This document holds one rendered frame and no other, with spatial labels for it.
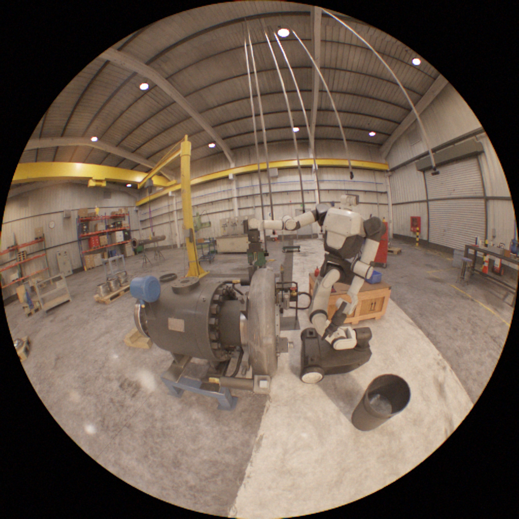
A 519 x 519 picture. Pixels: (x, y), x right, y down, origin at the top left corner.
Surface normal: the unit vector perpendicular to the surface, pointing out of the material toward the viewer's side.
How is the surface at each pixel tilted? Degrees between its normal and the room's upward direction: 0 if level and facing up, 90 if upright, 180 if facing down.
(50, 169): 90
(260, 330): 60
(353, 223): 85
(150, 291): 90
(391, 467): 0
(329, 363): 0
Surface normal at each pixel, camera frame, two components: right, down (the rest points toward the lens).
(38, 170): 0.97, -0.04
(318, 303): -0.21, 0.23
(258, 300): -0.11, -0.64
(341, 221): -0.83, -0.03
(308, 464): -0.08, -0.97
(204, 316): -0.14, -0.45
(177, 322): -0.13, -0.25
